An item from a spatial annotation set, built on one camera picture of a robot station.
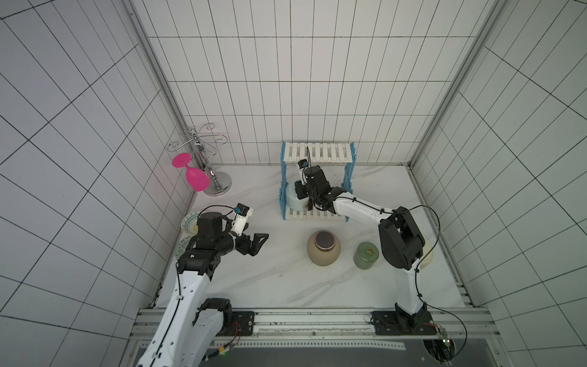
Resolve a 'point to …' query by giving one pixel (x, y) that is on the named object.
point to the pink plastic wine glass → (198, 180)
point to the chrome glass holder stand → (220, 183)
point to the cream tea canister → (426, 247)
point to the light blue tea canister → (292, 199)
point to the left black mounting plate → (239, 323)
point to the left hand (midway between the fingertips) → (254, 234)
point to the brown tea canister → (323, 248)
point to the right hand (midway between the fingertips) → (290, 183)
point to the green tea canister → (365, 255)
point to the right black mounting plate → (393, 323)
